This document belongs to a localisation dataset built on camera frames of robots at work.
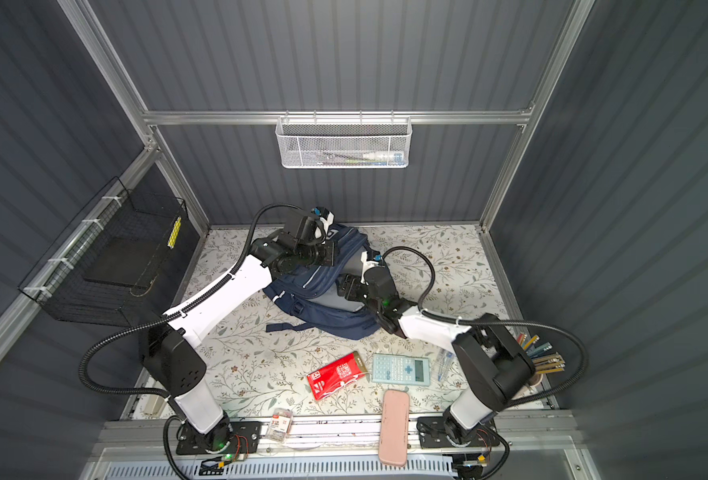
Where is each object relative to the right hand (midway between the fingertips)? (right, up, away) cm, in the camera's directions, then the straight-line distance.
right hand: (346, 280), depth 87 cm
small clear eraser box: (-16, -35, -13) cm, 41 cm away
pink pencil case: (+13, -36, -13) cm, 40 cm away
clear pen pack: (+28, -24, -3) cm, 37 cm away
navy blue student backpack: (-9, -4, -8) cm, 13 cm away
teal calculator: (+15, -25, -4) cm, 29 cm away
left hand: (-2, +9, -5) cm, 11 cm away
